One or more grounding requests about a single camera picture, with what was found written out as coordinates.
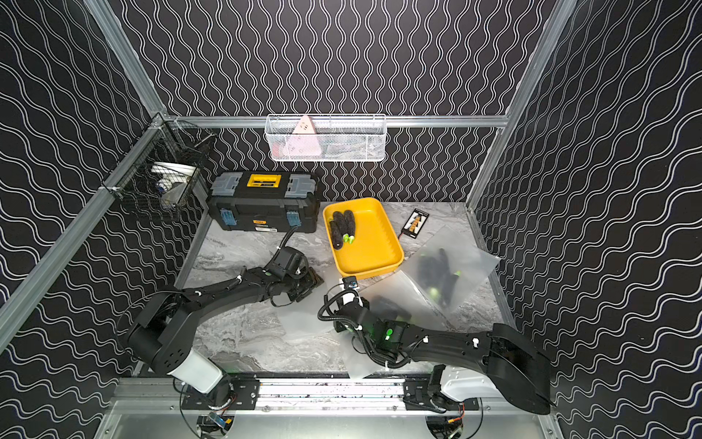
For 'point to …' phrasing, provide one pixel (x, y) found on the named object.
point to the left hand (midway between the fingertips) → (321, 280)
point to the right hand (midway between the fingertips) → (337, 299)
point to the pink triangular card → (303, 140)
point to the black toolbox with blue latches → (270, 201)
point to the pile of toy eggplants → (343, 227)
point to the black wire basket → (164, 169)
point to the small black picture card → (415, 223)
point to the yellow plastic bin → (362, 240)
